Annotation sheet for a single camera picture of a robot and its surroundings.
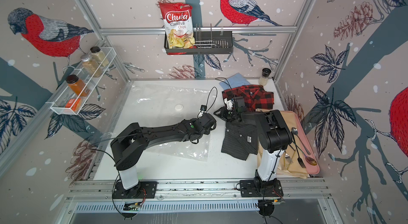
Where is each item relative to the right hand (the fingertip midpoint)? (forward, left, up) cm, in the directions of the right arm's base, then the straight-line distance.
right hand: (215, 113), depth 97 cm
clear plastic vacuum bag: (+8, +42, -5) cm, 42 cm away
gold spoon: (-25, -50, -4) cm, 56 cm away
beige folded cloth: (-27, -41, -4) cm, 49 cm away
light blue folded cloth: (+30, -13, -3) cm, 33 cm away
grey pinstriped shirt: (-14, -15, -2) cm, 21 cm away
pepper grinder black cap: (+31, -36, +7) cm, 48 cm away
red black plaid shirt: (+15, -28, -2) cm, 32 cm away
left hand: (-8, +4, +4) cm, 10 cm away
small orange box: (-17, +59, +31) cm, 69 cm away
